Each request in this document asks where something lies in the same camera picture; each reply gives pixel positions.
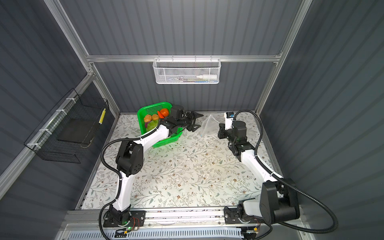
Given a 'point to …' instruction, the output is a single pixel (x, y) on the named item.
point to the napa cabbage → (152, 124)
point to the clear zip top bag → (210, 127)
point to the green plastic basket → (152, 110)
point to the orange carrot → (160, 115)
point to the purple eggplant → (146, 124)
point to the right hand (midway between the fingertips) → (222, 124)
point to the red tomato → (164, 112)
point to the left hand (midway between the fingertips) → (204, 118)
